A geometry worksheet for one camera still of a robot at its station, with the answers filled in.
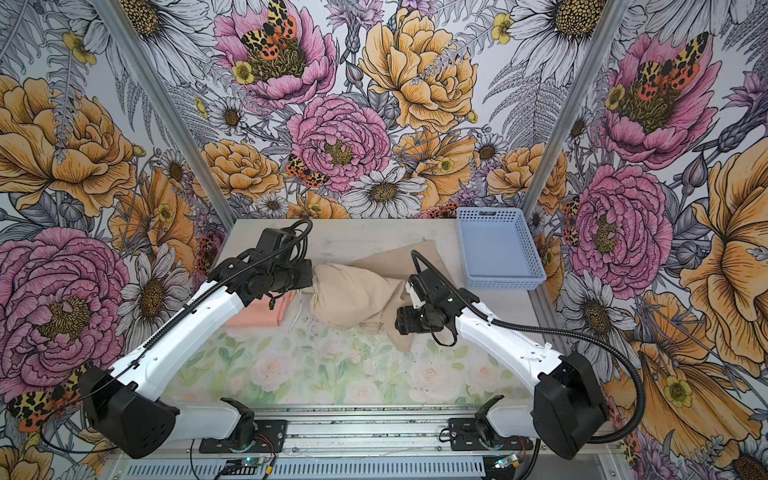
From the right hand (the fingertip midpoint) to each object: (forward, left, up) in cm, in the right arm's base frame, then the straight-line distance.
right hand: (409, 331), depth 81 cm
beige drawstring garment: (+10, +11, +5) cm, 16 cm away
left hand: (+9, +26, +11) cm, 30 cm away
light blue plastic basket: (+33, -34, -7) cm, 48 cm away
